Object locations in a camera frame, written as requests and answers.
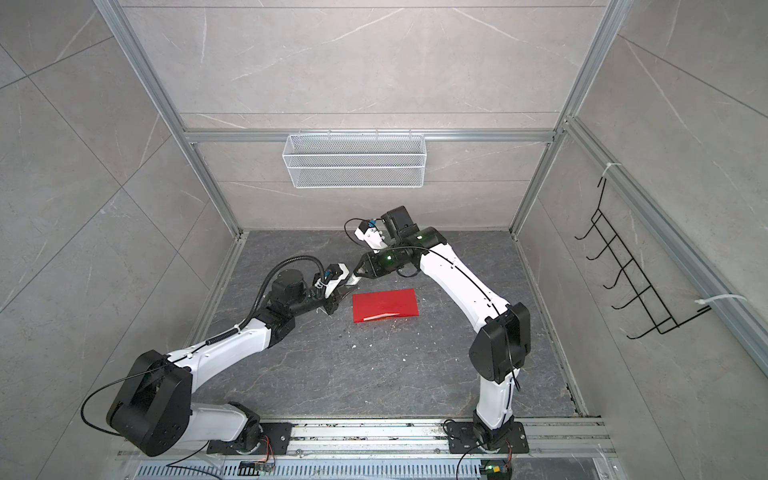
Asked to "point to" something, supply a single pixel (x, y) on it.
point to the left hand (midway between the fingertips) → (352, 274)
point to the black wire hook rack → (627, 265)
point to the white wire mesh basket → (355, 161)
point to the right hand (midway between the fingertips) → (360, 269)
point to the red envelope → (384, 305)
